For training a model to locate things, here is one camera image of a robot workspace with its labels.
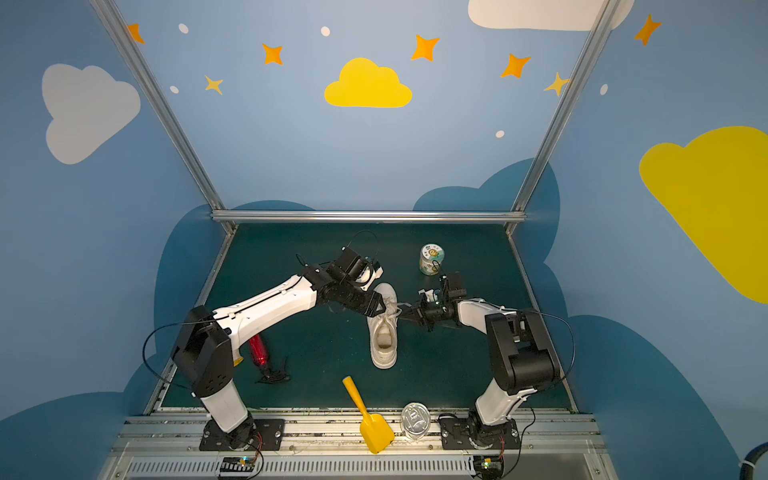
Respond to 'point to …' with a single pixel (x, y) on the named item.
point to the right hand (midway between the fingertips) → (400, 312)
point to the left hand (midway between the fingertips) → (377, 302)
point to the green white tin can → (431, 252)
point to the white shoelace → (391, 312)
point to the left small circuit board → (237, 464)
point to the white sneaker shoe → (383, 328)
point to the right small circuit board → (488, 467)
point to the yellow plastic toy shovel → (376, 431)
